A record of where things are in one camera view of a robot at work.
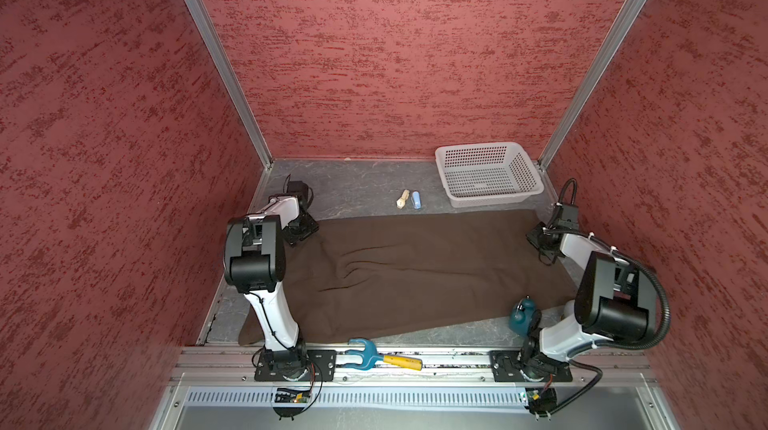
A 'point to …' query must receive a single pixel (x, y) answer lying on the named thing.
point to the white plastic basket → (487, 174)
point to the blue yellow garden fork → (370, 357)
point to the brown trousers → (360, 273)
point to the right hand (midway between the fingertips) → (529, 241)
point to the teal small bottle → (520, 316)
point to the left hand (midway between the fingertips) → (306, 240)
